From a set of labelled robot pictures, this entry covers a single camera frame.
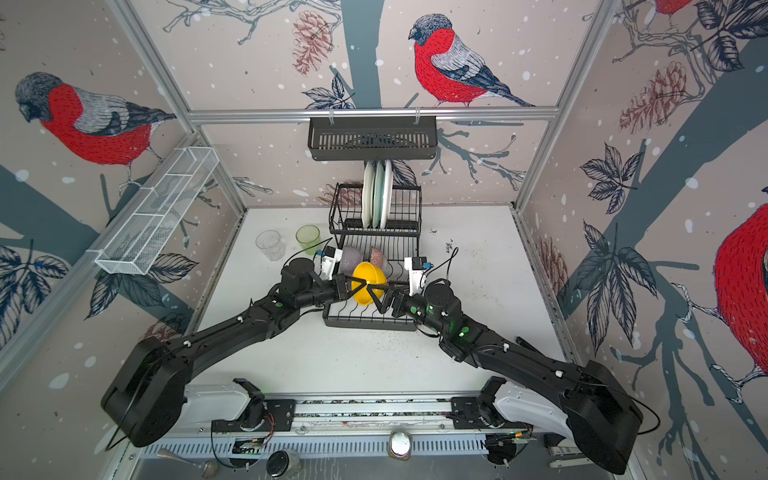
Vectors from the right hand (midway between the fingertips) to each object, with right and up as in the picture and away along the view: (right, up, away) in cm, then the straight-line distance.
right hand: (375, 290), depth 73 cm
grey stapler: (+44, -37, -6) cm, 58 cm away
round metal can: (-18, -33, -13) cm, 40 cm away
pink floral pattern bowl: (-1, +7, +19) cm, 20 cm away
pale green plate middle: (+1, +24, +3) cm, 25 cm away
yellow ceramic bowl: (0, +4, -2) cm, 4 cm away
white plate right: (+3, +24, +2) cm, 25 cm away
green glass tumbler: (-26, +13, +31) cm, 43 cm away
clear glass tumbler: (-40, +10, +33) cm, 53 cm away
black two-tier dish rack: (+8, +12, +34) cm, 37 cm away
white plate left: (-2, +25, +4) cm, 25 cm away
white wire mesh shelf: (-59, +13, -1) cm, 60 cm away
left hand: (-3, +1, +4) cm, 5 cm away
